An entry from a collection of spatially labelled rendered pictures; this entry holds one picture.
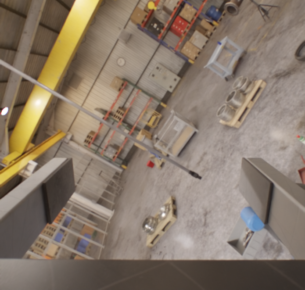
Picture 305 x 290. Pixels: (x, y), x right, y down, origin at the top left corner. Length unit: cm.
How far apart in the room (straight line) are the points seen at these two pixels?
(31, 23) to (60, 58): 178
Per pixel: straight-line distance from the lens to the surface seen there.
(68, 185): 16
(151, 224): 626
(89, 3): 1209
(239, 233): 381
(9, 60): 1273
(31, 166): 1327
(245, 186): 17
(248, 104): 549
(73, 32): 1204
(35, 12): 1220
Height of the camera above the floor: 243
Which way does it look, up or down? 10 degrees down
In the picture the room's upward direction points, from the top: 59 degrees counter-clockwise
